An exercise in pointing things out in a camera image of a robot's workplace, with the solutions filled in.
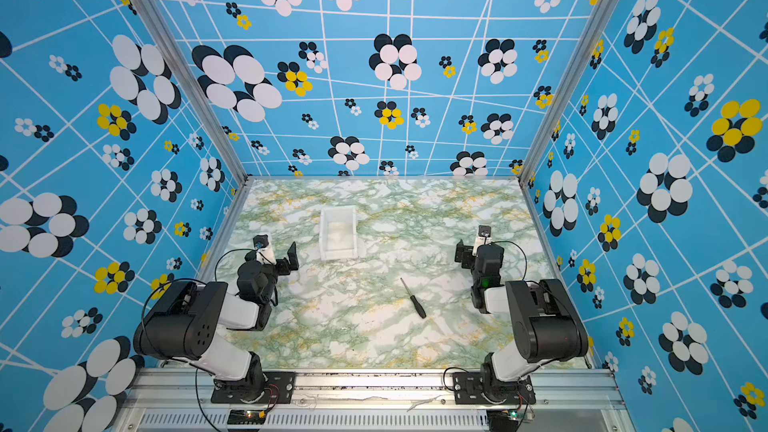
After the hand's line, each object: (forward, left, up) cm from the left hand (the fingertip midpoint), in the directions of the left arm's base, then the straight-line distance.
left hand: (280, 243), depth 91 cm
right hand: (+2, -63, -2) cm, 63 cm away
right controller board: (-43, -60, -8) cm, 75 cm away
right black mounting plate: (-37, -54, -7) cm, 66 cm away
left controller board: (-43, +1, -11) cm, 44 cm away
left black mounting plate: (-37, -4, -8) cm, 38 cm away
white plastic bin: (+10, -15, -9) cm, 21 cm away
